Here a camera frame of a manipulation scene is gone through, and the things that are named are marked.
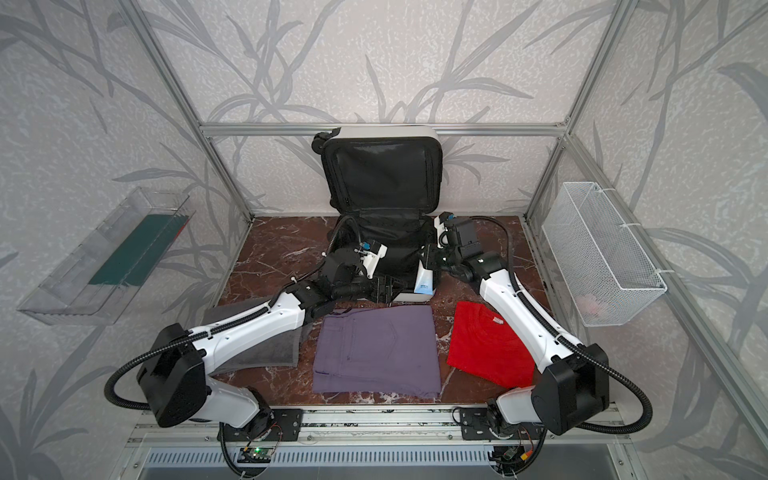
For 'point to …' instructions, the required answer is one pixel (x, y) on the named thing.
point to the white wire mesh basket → (605, 272)
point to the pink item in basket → (587, 303)
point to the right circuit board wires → (515, 459)
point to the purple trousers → (386, 350)
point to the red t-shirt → (483, 343)
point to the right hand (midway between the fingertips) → (425, 244)
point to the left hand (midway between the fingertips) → (401, 275)
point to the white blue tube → (424, 280)
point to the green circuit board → (255, 455)
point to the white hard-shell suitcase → (383, 187)
